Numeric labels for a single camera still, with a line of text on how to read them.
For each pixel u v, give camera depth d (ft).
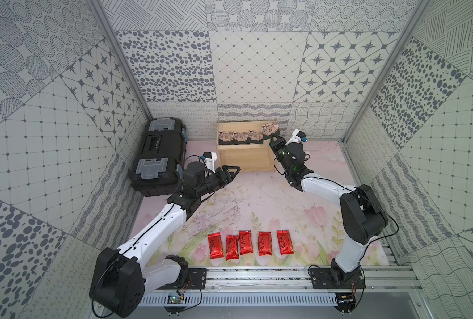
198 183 1.98
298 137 2.56
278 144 2.52
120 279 1.27
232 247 2.62
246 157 3.60
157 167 2.83
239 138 3.05
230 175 2.25
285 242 2.67
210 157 2.38
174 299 2.35
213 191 2.25
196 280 2.42
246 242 2.67
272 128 2.87
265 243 2.66
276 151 2.60
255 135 3.06
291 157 2.18
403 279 2.51
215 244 2.63
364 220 1.58
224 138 3.05
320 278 2.41
